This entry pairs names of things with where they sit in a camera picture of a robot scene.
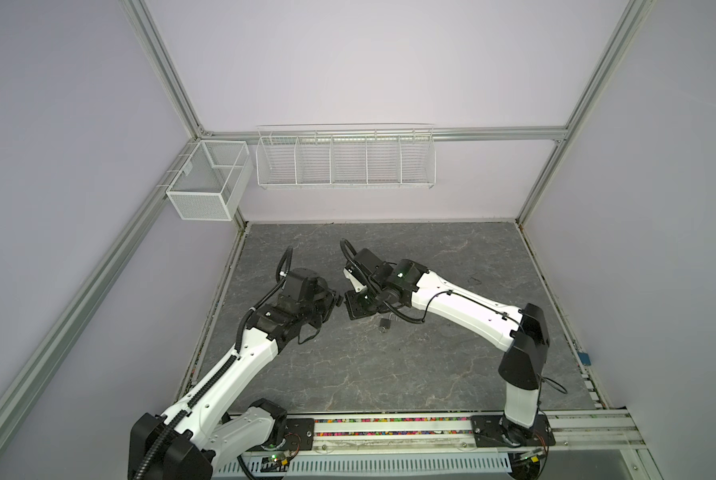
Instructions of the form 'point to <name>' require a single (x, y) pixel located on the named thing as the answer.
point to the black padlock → (384, 324)
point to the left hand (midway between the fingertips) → (341, 297)
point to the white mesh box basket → (209, 185)
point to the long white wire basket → (347, 155)
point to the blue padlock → (584, 358)
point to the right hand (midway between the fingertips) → (347, 313)
